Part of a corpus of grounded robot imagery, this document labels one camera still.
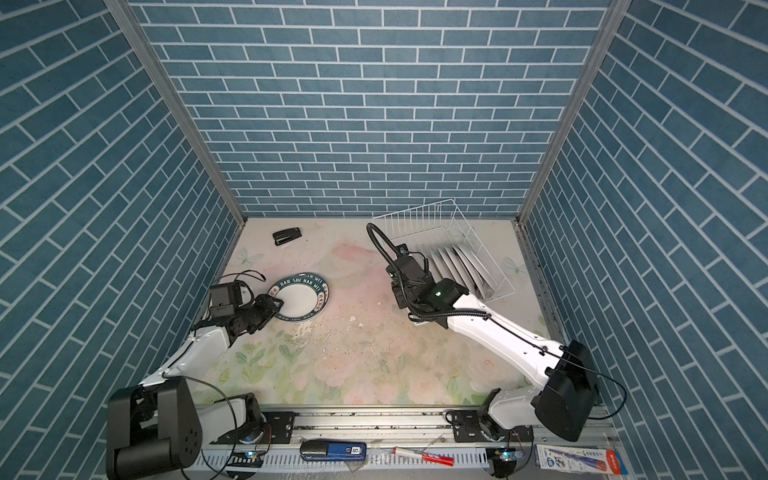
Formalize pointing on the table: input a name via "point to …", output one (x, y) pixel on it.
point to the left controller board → (248, 459)
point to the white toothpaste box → (577, 459)
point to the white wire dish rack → (442, 230)
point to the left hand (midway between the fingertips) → (280, 302)
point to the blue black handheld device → (322, 450)
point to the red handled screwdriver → (433, 459)
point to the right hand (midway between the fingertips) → (404, 279)
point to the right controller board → (509, 453)
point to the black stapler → (286, 235)
